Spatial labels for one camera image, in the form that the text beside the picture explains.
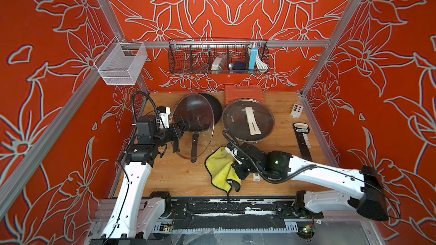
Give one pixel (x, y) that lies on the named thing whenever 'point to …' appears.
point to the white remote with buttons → (296, 110)
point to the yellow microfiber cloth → (218, 163)
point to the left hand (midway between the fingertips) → (184, 124)
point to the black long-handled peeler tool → (302, 130)
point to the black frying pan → (200, 111)
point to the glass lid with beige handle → (250, 121)
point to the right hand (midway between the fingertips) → (229, 167)
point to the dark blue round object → (239, 67)
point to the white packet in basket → (217, 63)
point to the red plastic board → (233, 92)
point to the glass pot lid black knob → (205, 141)
